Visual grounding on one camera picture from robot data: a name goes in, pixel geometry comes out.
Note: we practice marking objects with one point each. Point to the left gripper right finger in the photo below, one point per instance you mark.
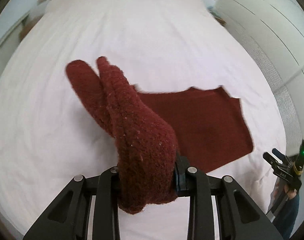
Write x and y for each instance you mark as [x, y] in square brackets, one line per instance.
[220, 202]

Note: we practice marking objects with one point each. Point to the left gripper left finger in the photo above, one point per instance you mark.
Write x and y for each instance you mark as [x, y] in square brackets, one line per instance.
[86, 208]

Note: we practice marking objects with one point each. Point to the dark red knit sweater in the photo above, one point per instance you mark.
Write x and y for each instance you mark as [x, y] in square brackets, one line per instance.
[151, 129]

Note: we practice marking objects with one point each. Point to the white bed sheet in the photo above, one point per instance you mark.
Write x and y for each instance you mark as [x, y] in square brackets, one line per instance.
[46, 135]

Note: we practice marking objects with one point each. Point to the white louvered wardrobe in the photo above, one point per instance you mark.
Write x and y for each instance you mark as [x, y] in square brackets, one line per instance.
[272, 32]

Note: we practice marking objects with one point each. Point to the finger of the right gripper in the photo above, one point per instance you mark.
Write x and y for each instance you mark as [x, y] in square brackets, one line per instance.
[278, 154]

